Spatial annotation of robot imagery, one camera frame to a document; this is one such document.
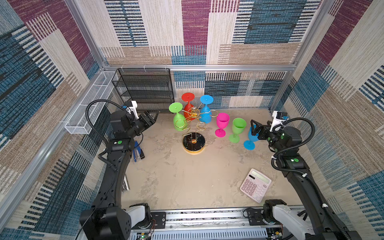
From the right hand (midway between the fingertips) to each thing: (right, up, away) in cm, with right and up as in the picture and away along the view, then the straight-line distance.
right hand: (259, 123), depth 74 cm
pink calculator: (+2, -34, +9) cm, 35 cm away
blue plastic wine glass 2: (-25, +4, +15) cm, 30 cm away
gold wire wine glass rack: (-31, -13, +27) cm, 44 cm away
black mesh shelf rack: (-62, +25, +34) cm, 76 cm away
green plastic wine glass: (-5, -2, +16) cm, 17 cm away
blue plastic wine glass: (+5, -14, +26) cm, 30 cm away
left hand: (-50, +6, -2) cm, 50 cm away
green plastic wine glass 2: (-40, +1, +11) cm, 41 cm away
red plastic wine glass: (-34, +6, +6) cm, 35 cm away
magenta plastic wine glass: (-14, +2, +21) cm, 26 cm away
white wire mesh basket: (-85, 0, -5) cm, 85 cm away
